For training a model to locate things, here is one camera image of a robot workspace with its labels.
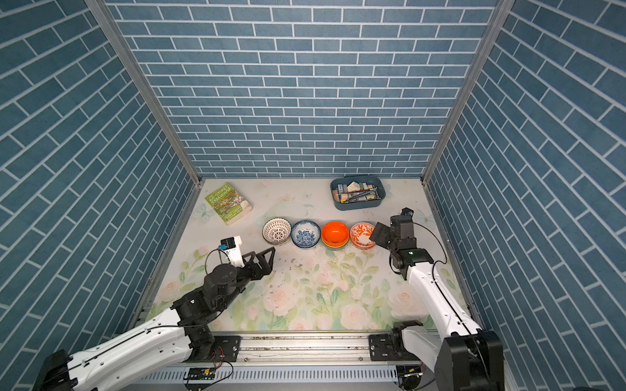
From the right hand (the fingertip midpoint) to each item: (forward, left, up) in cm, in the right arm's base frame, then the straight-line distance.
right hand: (386, 231), depth 85 cm
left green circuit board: (-44, +55, -17) cm, 73 cm away
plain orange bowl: (+4, +18, -10) cm, 21 cm away
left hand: (-14, +37, +3) cm, 39 cm away
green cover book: (+17, +67, -11) cm, 70 cm away
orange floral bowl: (+5, +8, -11) cm, 14 cm away
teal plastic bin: (+36, +8, -9) cm, 38 cm away
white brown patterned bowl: (+4, +42, -11) cm, 44 cm away
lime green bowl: (-2, +17, -11) cm, 21 cm away
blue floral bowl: (+3, +30, -10) cm, 32 cm away
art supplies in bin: (+28, +10, -11) cm, 32 cm away
